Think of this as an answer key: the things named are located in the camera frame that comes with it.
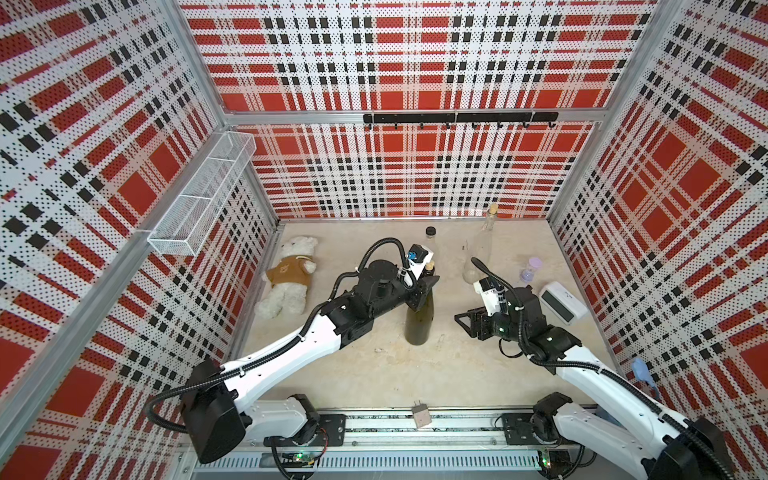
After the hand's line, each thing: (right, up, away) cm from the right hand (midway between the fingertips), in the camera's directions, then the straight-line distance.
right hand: (466, 315), depth 80 cm
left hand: (-9, +12, -8) cm, 17 cm away
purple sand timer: (+26, +9, +22) cm, 35 cm away
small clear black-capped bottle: (-9, +23, +4) cm, 25 cm away
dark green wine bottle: (-13, -4, +4) cm, 14 cm away
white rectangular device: (+31, +1, +11) cm, 33 cm away
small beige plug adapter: (-13, -24, -5) cm, 28 cm away
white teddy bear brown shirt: (-55, +8, +16) cm, 58 cm away
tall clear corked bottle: (+6, +19, +11) cm, 23 cm away
